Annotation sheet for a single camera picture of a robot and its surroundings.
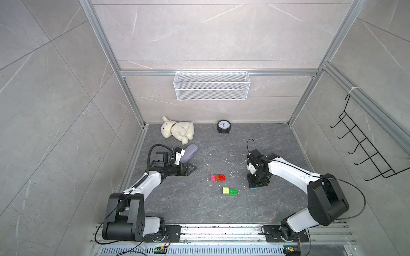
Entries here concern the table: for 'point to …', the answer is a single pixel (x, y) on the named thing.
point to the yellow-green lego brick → (225, 190)
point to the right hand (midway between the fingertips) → (253, 185)
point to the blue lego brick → (253, 189)
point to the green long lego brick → (233, 192)
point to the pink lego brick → (212, 178)
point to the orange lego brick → (217, 177)
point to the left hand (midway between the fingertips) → (191, 165)
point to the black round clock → (223, 126)
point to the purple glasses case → (189, 150)
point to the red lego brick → (222, 177)
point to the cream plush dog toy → (182, 131)
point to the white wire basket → (211, 86)
